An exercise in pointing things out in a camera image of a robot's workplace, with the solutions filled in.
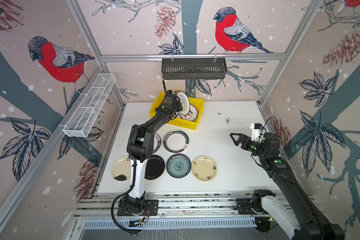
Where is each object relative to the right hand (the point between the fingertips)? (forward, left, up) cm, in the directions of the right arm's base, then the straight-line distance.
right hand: (235, 137), depth 79 cm
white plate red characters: (+28, +24, -15) cm, 40 cm away
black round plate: (-12, +45, -16) cm, 49 cm away
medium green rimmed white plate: (+7, +34, -17) cm, 39 cm away
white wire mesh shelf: (+5, +78, +15) cm, 80 cm away
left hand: (+28, +32, -1) cm, 43 cm away
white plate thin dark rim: (+36, +29, -8) cm, 47 cm away
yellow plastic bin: (+21, +35, -16) cm, 44 cm away
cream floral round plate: (-9, +16, -21) cm, 27 cm away
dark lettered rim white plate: (+5, +47, -17) cm, 50 cm away
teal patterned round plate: (-9, +31, -18) cm, 37 cm away
